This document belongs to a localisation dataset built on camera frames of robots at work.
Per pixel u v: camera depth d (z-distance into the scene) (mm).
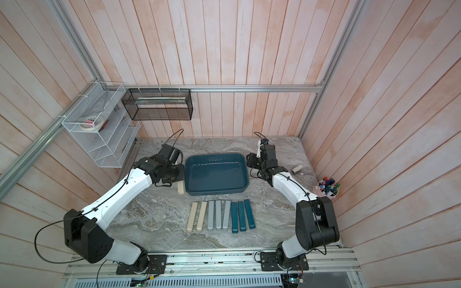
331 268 746
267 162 687
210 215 841
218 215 842
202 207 862
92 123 686
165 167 614
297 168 1005
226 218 837
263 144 786
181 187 777
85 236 402
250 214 857
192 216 841
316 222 441
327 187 830
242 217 855
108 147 782
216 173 1050
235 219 841
